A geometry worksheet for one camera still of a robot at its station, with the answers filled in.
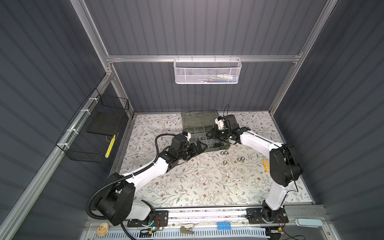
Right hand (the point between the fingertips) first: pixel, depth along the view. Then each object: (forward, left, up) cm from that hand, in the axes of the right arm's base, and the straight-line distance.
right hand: (209, 136), depth 91 cm
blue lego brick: (-45, -5, -10) cm, 47 cm away
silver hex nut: (-5, -9, -12) cm, 16 cm away
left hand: (-11, +4, +3) cm, 12 cm away
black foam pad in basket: (-3, +55, +17) cm, 58 cm away
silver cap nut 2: (-10, -19, -12) cm, 25 cm away
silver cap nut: (-11, -10, -13) cm, 20 cm away
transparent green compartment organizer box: (+21, +7, -13) cm, 26 cm away
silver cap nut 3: (-9, -21, -13) cm, 26 cm away
